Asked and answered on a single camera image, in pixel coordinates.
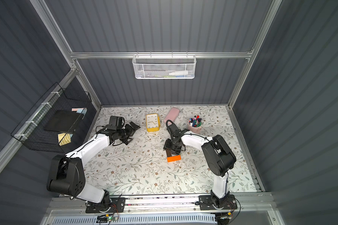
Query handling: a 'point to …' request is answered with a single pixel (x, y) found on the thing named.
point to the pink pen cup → (194, 125)
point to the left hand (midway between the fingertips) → (139, 131)
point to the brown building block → (168, 152)
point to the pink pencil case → (172, 116)
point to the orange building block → (175, 158)
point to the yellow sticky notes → (64, 138)
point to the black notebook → (64, 121)
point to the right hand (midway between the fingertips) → (166, 152)
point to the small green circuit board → (111, 219)
